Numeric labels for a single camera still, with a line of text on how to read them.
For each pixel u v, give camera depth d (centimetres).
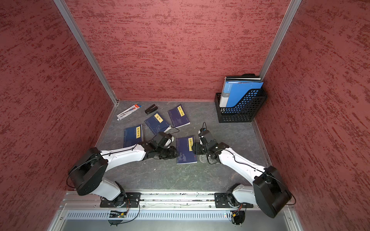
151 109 113
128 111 113
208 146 65
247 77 99
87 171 44
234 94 96
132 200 74
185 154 90
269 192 41
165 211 71
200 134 66
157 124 106
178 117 110
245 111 99
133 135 97
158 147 69
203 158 89
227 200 66
